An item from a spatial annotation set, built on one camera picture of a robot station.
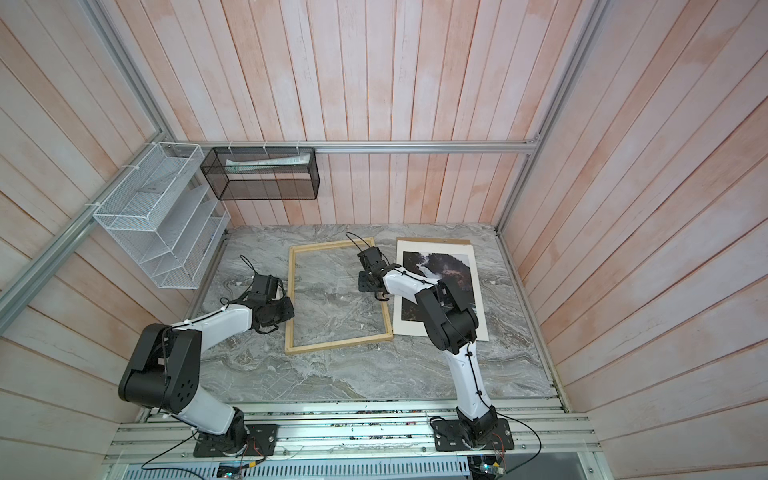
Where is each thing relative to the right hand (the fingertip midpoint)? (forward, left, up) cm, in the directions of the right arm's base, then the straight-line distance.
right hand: (367, 283), depth 104 cm
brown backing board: (+21, -33, -1) cm, 40 cm away
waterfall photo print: (+11, -29, -1) cm, 31 cm away
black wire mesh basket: (+29, +38, +25) cm, 54 cm away
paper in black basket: (+20, +31, +35) cm, 51 cm away
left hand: (-14, +24, +2) cm, 28 cm away
